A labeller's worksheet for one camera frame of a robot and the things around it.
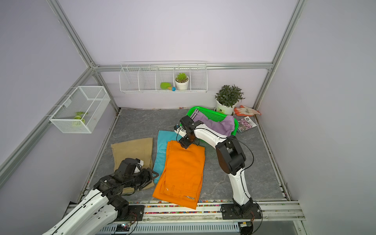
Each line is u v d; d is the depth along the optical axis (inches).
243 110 47.0
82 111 31.9
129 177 24.8
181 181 31.7
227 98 40.1
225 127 39.9
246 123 43.4
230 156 21.0
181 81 35.7
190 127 27.6
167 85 39.1
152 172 28.5
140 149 37.6
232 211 28.9
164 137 39.8
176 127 34.2
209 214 29.2
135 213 28.7
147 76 38.2
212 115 42.6
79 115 29.7
